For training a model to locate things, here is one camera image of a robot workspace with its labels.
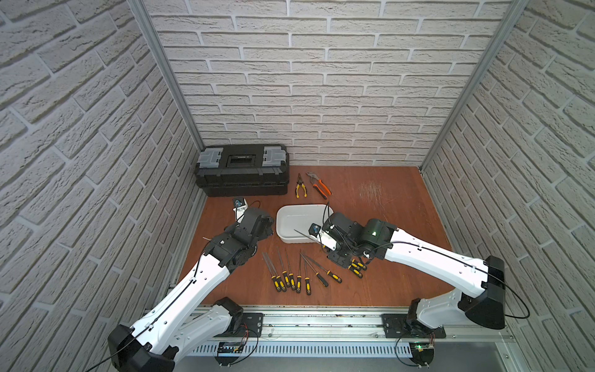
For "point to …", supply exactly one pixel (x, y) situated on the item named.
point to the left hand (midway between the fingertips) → (257, 219)
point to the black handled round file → (319, 277)
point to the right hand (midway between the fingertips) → (336, 247)
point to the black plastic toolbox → (243, 170)
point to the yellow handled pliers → (300, 183)
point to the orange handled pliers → (318, 184)
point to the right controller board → (422, 353)
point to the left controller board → (228, 348)
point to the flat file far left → (277, 286)
